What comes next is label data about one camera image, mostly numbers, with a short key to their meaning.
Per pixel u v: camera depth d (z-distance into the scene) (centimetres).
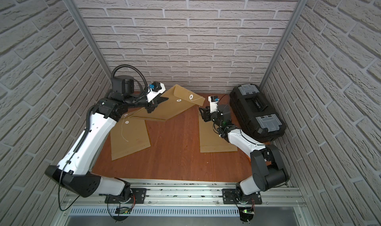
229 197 73
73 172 38
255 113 90
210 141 93
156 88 53
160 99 63
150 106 57
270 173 44
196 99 70
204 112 77
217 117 73
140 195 74
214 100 73
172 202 74
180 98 71
